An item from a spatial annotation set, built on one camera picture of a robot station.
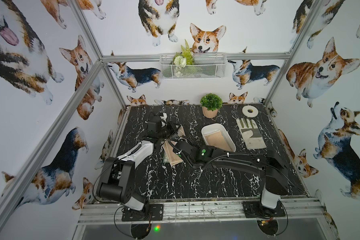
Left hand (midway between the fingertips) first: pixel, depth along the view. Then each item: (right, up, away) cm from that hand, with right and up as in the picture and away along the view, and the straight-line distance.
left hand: (183, 122), depth 86 cm
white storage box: (+17, -5, +17) cm, 24 cm away
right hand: (+1, -13, -7) cm, 15 cm away
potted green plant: (+18, +12, +14) cm, 26 cm away
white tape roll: (+53, +5, +30) cm, 62 cm away
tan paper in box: (+21, -12, +14) cm, 28 cm away
